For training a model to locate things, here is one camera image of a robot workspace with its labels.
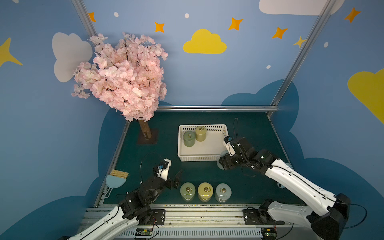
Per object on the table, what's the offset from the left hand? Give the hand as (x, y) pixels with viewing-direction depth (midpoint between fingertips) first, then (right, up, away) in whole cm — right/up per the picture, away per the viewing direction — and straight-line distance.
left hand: (173, 165), depth 75 cm
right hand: (+28, +4, +3) cm, 29 cm away
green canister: (+7, +12, +23) cm, 27 cm away
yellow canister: (+15, +15, +26) cm, 34 cm away
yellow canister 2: (+16, -13, 0) cm, 21 cm away
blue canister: (+25, -14, -1) cm, 29 cm away
